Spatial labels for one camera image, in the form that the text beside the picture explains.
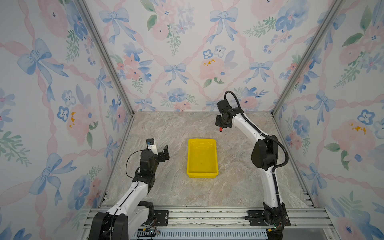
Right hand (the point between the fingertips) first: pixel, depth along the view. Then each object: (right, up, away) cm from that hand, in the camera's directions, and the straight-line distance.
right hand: (219, 122), depth 100 cm
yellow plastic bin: (-12, -23, -7) cm, 27 cm away
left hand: (-37, -13, -15) cm, 42 cm away
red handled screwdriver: (-1, -4, -8) cm, 9 cm away
